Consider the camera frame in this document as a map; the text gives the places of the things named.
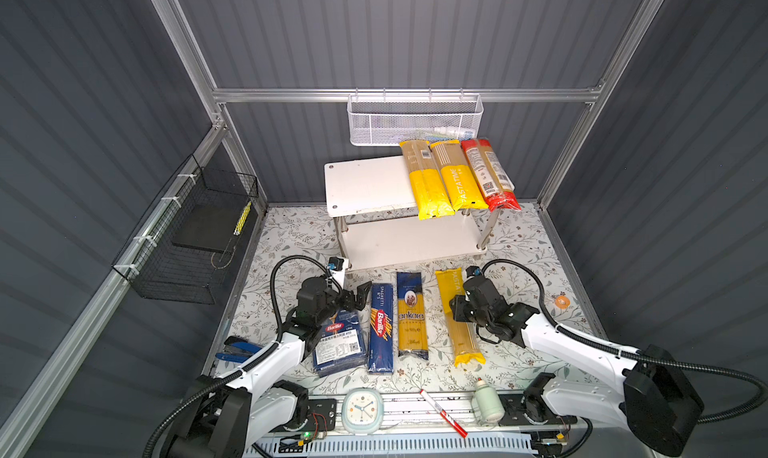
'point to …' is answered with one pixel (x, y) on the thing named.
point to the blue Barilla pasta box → (340, 345)
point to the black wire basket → (175, 255)
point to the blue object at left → (237, 349)
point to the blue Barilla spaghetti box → (381, 330)
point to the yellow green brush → (242, 218)
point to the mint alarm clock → (362, 410)
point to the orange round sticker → (562, 302)
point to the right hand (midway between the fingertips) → (455, 304)
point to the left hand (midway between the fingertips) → (356, 278)
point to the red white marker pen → (445, 415)
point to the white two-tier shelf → (375, 213)
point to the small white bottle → (489, 402)
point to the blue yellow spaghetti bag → (411, 316)
